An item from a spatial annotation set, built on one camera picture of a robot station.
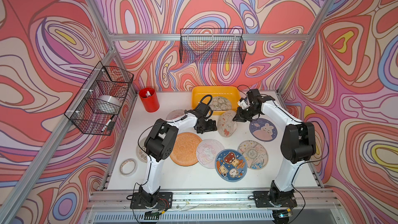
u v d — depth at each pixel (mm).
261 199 734
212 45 960
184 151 886
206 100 828
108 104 702
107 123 719
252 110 758
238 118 827
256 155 883
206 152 885
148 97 1006
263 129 986
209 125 879
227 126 931
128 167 835
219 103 1113
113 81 890
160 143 533
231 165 842
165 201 720
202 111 801
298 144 493
